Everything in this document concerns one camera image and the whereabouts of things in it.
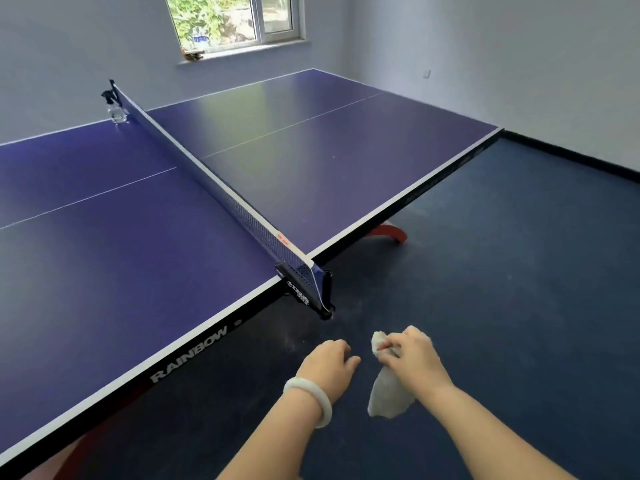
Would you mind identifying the person's left forearm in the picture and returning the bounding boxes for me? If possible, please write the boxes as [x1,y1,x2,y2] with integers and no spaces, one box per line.
[215,389,323,480]

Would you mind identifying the grey cleaning cloth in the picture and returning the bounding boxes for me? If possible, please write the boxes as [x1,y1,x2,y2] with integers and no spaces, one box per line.
[367,331,416,419]

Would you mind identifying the white framed window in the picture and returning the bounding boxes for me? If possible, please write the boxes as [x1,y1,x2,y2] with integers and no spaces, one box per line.
[163,0,307,53]

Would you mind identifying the person's right hand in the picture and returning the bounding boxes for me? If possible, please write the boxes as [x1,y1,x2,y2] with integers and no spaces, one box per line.
[377,325,456,411]

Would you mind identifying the person's right forearm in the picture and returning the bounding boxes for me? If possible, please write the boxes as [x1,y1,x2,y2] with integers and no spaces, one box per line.
[422,384,579,480]

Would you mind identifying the white window sill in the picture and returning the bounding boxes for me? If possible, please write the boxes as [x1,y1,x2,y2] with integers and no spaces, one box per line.
[175,38,313,68]

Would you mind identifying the blue table net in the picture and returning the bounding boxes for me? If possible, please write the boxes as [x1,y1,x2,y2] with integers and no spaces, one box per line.
[111,83,326,305]

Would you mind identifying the blue table tennis table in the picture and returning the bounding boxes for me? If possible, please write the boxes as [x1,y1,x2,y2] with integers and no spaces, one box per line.
[0,68,505,480]

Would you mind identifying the green climbing plants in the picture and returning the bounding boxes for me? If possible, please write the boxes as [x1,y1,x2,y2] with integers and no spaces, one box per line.
[167,0,251,48]

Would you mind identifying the person's left hand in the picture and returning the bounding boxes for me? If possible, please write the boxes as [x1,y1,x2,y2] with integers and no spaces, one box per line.
[295,339,362,408]

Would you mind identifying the white jade bangle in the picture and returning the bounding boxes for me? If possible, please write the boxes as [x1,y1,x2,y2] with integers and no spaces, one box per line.
[283,377,334,429]

